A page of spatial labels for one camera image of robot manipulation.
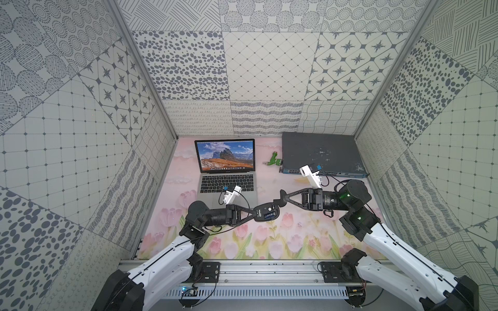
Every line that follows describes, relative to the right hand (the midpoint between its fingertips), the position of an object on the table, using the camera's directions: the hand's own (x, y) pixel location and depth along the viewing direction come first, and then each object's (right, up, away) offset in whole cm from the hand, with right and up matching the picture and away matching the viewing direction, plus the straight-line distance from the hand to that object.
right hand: (285, 200), depth 58 cm
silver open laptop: (-25, +10, +42) cm, 50 cm away
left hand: (-10, -5, +7) cm, 13 cm away
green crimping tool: (+1, +10, +49) cm, 50 cm away
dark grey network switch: (+33, +14, +50) cm, 62 cm away
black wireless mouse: (-6, -6, +6) cm, 10 cm away
